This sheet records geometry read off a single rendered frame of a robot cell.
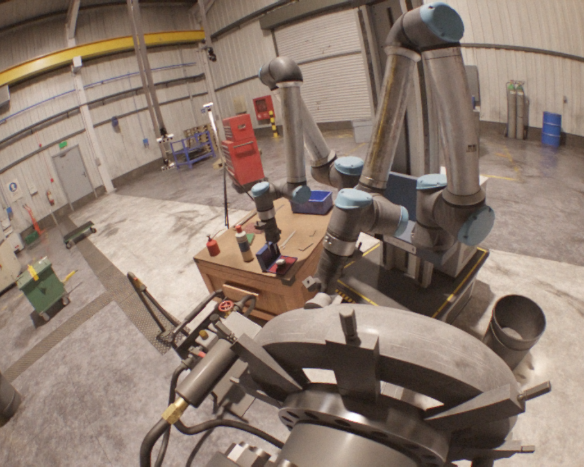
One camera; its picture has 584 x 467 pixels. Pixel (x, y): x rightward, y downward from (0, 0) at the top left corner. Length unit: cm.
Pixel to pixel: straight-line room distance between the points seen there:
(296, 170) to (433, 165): 59
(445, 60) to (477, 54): 791
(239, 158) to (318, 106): 604
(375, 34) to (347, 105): 810
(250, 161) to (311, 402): 399
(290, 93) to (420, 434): 116
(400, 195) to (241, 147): 329
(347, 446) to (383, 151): 75
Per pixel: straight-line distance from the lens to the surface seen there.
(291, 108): 113
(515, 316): 166
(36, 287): 347
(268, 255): 154
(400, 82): 82
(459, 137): 78
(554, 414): 173
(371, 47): 129
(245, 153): 427
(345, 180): 128
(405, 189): 125
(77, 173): 1080
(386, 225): 71
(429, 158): 118
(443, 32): 73
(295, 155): 114
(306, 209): 202
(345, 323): 36
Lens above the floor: 133
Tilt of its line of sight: 28 degrees down
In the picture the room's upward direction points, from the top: 12 degrees counter-clockwise
